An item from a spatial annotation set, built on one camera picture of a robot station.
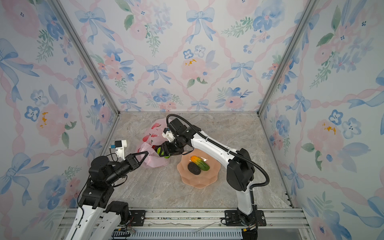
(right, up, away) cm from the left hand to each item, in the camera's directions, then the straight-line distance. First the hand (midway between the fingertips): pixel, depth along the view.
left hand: (148, 152), depth 67 cm
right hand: (+5, -3, +11) cm, 12 cm away
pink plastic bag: (-2, +6, +16) cm, 17 cm away
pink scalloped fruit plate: (+28, -18, +19) cm, 38 cm away
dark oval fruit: (+21, -12, +19) cm, 30 cm away
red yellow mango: (+1, +2, +5) cm, 5 cm away
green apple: (+3, 0, +8) cm, 8 cm away
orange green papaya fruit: (+26, -11, +21) cm, 35 cm away
